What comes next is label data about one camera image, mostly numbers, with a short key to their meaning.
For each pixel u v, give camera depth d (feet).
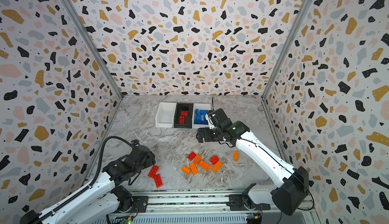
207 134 2.20
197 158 2.95
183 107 3.71
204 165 2.85
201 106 3.55
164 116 3.55
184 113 3.59
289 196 1.25
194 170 2.76
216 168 2.81
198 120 3.40
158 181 2.61
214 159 2.86
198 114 3.53
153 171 2.71
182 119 3.48
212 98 3.94
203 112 3.60
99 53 3.11
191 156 2.93
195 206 2.44
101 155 1.80
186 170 2.73
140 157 2.03
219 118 1.88
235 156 2.95
